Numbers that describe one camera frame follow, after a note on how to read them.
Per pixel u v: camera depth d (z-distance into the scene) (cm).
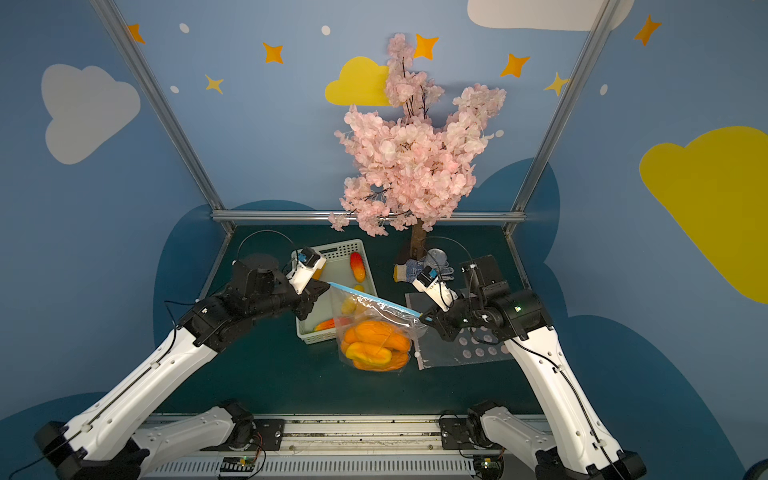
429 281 57
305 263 57
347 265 105
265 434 75
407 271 108
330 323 89
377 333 77
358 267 104
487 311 46
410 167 60
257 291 51
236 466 73
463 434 75
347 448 74
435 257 106
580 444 37
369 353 78
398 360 80
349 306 96
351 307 95
